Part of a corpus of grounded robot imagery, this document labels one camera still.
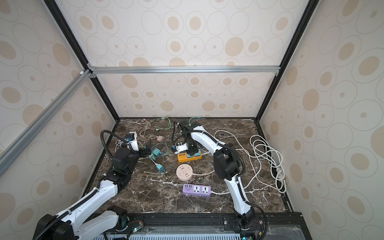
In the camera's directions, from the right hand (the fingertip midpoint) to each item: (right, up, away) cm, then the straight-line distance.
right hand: (192, 148), depth 94 cm
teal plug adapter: (+4, -3, -2) cm, 5 cm away
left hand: (-24, +8, -16) cm, 30 cm away
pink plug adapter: (-23, +6, +11) cm, 26 cm away
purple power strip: (+5, -21, -13) cm, 25 cm away
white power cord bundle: (+47, -11, 0) cm, 49 cm away
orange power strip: (-6, -6, 0) cm, 9 cm away
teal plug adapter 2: (-23, -3, +3) cm, 24 cm away
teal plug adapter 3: (-19, -11, -5) cm, 22 cm away
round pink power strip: (-4, -13, -6) cm, 15 cm away
